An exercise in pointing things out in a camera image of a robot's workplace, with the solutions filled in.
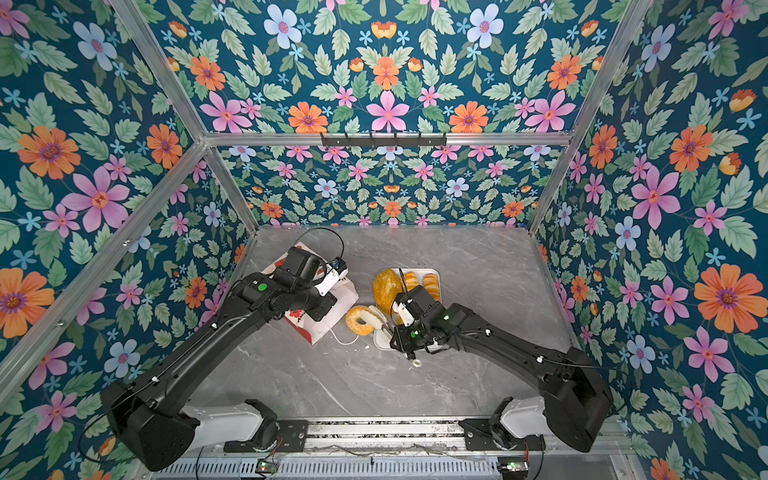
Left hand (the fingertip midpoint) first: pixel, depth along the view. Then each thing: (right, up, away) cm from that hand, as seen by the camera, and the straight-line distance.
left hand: (334, 292), depth 75 cm
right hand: (+15, -14, +3) cm, 20 cm away
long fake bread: (+27, 0, +26) cm, 38 cm away
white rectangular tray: (+12, -14, +7) cm, 20 cm away
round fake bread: (+20, +1, +24) cm, 31 cm away
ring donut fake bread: (+2, -10, +11) cm, 15 cm away
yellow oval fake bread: (+12, -1, +20) cm, 23 cm away
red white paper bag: (-9, -10, +5) cm, 14 cm away
